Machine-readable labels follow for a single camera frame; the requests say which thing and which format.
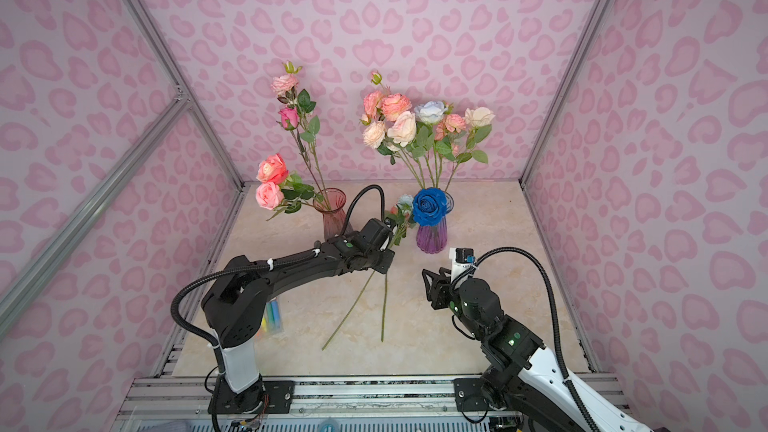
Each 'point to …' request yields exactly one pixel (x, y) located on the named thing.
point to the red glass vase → (333, 209)
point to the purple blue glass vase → (432, 239)
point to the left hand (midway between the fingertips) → (390, 251)
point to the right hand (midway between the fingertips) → (429, 271)
